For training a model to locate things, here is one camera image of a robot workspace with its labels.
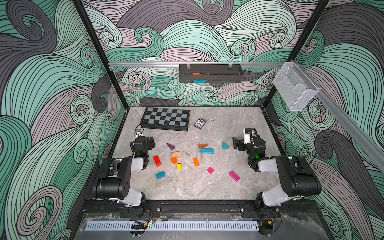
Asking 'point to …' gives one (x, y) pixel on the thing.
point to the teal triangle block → (224, 145)
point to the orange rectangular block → (196, 162)
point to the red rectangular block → (157, 161)
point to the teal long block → (207, 151)
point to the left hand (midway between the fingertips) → (142, 138)
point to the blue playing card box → (200, 123)
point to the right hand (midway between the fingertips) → (242, 136)
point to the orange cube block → (174, 160)
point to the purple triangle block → (172, 147)
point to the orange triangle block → (202, 145)
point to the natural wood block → (177, 154)
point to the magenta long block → (234, 176)
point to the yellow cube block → (179, 166)
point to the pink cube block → (210, 170)
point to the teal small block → (160, 175)
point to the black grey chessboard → (166, 118)
